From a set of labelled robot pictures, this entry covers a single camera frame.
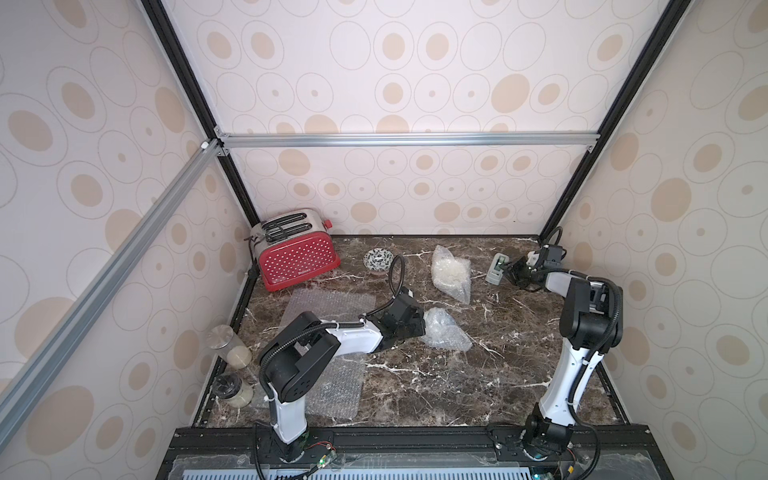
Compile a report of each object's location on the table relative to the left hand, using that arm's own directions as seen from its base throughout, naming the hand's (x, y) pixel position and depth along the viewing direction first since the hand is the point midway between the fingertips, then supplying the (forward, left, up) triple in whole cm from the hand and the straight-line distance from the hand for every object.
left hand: (435, 323), depth 89 cm
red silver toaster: (+20, +45, +10) cm, 50 cm away
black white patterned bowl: (+28, +18, -3) cm, 33 cm away
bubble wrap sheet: (-19, +28, -6) cm, 35 cm away
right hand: (+23, -30, -1) cm, 38 cm away
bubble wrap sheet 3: (-3, -2, 0) cm, 3 cm away
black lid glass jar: (-21, +52, +3) cm, 56 cm away
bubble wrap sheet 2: (+19, -7, -1) cm, 21 cm away
